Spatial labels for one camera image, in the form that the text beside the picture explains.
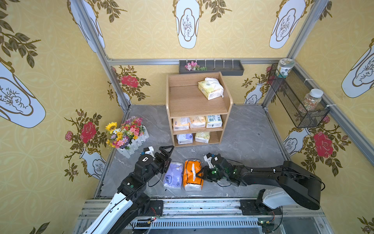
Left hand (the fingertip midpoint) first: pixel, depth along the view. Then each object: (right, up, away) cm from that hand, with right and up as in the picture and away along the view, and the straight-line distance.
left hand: (169, 150), depth 75 cm
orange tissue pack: (+12, -17, +1) cm, 20 cm away
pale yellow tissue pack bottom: (+19, +4, +19) cm, 27 cm away
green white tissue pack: (+24, +15, +8) cm, 30 cm away
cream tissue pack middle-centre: (+15, +15, +8) cm, 23 cm away
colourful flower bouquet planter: (-24, +5, +7) cm, 26 cm away
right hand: (+15, -14, +7) cm, 21 cm away
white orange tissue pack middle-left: (+6, +14, +6) cm, 16 cm away
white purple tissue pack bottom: (+8, +4, +17) cm, 19 cm away
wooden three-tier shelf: (+15, +25, +4) cm, 29 cm away
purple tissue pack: (+1, -16, +5) cm, 17 cm away
